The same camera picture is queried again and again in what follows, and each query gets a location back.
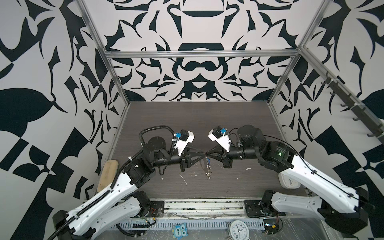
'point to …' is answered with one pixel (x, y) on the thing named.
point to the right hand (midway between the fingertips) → (208, 154)
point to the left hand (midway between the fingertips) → (205, 151)
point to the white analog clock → (238, 230)
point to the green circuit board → (271, 225)
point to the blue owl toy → (180, 231)
